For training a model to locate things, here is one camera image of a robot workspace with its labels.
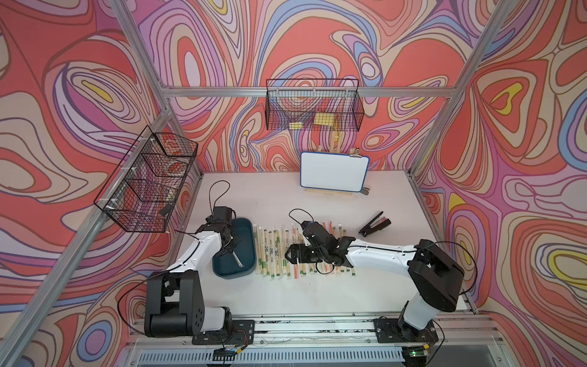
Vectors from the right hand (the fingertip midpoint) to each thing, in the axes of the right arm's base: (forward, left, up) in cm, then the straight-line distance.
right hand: (295, 261), depth 84 cm
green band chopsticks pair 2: (+6, +12, -4) cm, 14 cm away
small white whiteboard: (+36, -19, +11) cm, 42 cm away
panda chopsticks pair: (+7, +5, -5) cm, 10 cm away
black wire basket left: (+14, +50, +25) cm, 58 cm away
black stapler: (+18, -36, -4) cm, 40 cm away
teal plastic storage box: (0, +26, -1) cm, 26 cm away
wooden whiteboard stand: (+40, -18, +21) cm, 49 cm away
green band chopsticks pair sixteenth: (+8, +14, -5) cm, 17 cm away
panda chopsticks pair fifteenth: (+6, +7, -5) cm, 11 cm away
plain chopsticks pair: (+1, +22, 0) cm, 22 cm away
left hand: (+9, +25, 0) cm, 26 cm away
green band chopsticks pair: (+15, +16, -3) cm, 22 cm away
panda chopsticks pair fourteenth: (+6, +10, -5) cm, 12 cm away
